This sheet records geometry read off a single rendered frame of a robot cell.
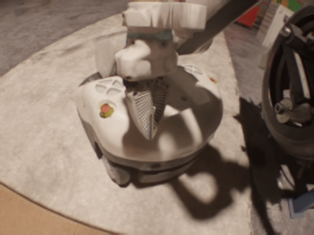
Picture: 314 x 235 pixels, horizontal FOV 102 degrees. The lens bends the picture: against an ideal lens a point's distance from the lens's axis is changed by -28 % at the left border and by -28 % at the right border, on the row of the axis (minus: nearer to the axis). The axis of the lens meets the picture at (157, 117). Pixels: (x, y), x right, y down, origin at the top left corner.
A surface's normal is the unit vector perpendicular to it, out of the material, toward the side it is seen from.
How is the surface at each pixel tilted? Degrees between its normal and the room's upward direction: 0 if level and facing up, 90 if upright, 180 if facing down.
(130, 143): 58
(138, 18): 82
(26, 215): 0
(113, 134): 52
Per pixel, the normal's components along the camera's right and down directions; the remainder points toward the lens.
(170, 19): -0.78, 0.31
